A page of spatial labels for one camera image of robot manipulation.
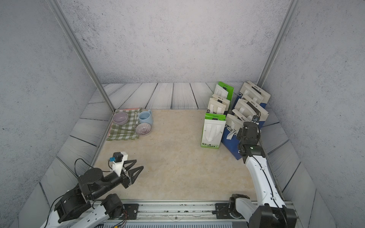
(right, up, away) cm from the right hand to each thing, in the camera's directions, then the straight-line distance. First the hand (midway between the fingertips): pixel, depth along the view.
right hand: (250, 129), depth 78 cm
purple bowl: (-87, +6, +35) cm, 94 cm away
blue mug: (-66, +7, +33) cm, 74 cm away
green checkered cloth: (-79, -4, +29) cm, 85 cm away
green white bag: (-19, -1, +5) cm, 20 cm away
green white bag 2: (-9, +24, +19) cm, 32 cm away
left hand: (-55, -16, -14) cm, 59 cm away
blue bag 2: (+3, +11, +11) cm, 16 cm away
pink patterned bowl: (-66, -2, +28) cm, 72 cm away
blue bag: (-7, +2, +7) cm, 10 cm away
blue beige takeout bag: (+11, +23, +18) cm, 31 cm away
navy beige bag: (-15, +14, +11) cm, 24 cm away
